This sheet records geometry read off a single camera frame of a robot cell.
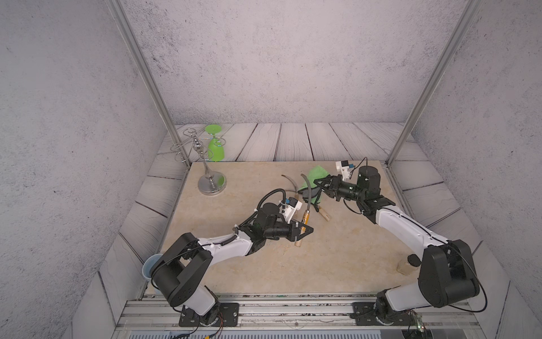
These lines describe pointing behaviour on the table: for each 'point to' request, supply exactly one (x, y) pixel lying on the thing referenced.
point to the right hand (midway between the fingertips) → (314, 183)
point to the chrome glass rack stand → (212, 182)
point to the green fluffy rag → (315, 173)
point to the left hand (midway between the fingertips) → (313, 232)
